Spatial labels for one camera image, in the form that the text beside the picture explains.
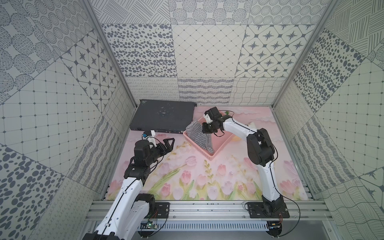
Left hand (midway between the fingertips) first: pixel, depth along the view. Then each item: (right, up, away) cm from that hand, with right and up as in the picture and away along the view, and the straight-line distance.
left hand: (165, 137), depth 78 cm
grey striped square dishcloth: (+15, +2, +19) cm, 25 cm away
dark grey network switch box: (-9, +12, +32) cm, 35 cm away
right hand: (+21, +2, +21) cm, 30 cm away
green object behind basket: (+41, +15, +37) cm, 57 cm away
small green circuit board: (-5, -41, -8) cm, 42 cm away
